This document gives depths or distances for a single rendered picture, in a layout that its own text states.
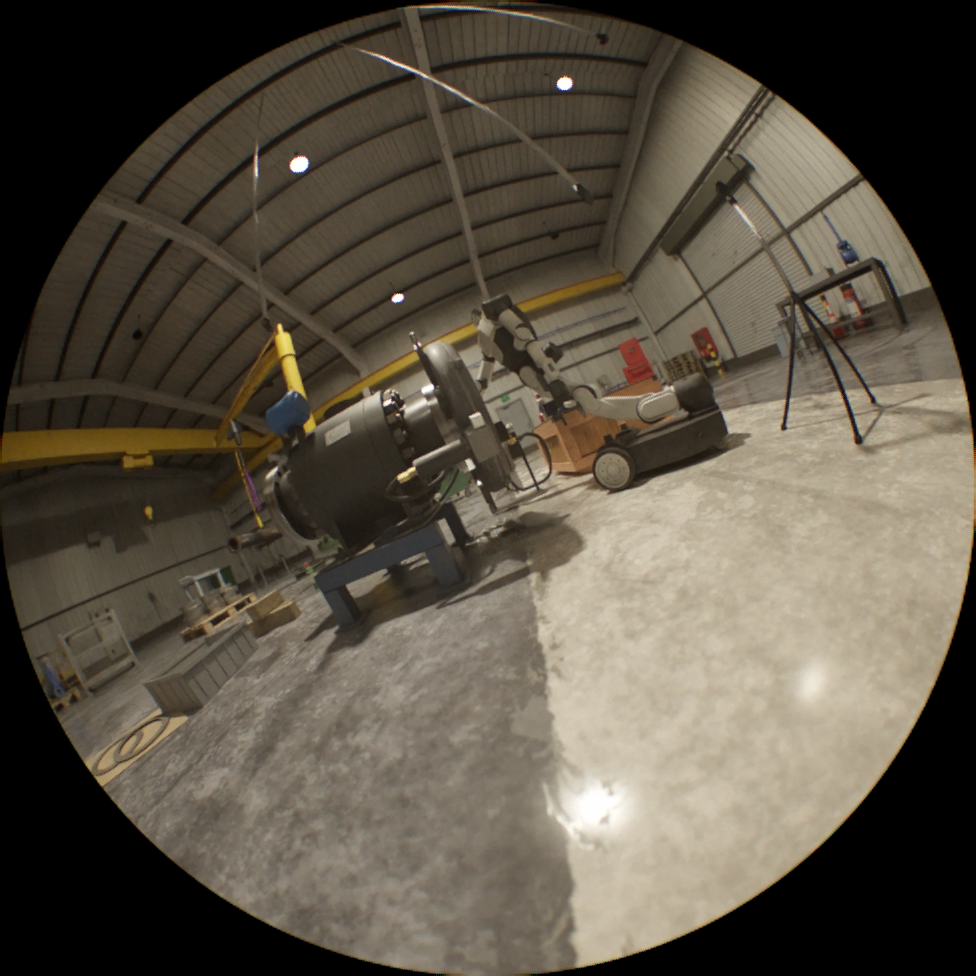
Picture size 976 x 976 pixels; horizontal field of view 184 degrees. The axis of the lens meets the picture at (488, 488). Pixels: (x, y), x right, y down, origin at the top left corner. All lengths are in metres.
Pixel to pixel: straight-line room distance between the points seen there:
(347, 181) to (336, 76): 3.17
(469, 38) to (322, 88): 3.09
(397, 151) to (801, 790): 9.65
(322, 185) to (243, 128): 2.89
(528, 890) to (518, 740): 0.23
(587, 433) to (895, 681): 2.14
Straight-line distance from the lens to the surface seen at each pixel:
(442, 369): 1.15
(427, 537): 1.08
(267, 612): 2.18
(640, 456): 1.41
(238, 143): 8.52
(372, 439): 1.22
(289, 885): 0.57
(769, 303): 9.77
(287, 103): 8.29
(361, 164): 9.24
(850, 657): 0.47
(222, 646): 1.70
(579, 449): 2.20
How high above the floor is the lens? 0.36
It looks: 4 degrees down
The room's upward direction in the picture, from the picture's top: 25 degrees counter-clockwise
